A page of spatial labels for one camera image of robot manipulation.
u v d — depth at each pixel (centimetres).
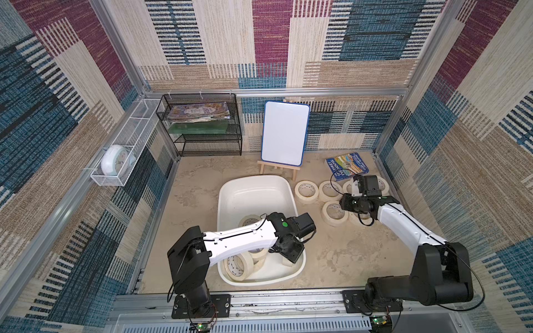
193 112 85
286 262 69
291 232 56
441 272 42
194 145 119
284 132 99
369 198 66
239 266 76
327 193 98
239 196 102
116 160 62
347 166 111
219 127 99
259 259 79
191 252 49
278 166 106
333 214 96
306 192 102
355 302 73
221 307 73
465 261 43
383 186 102
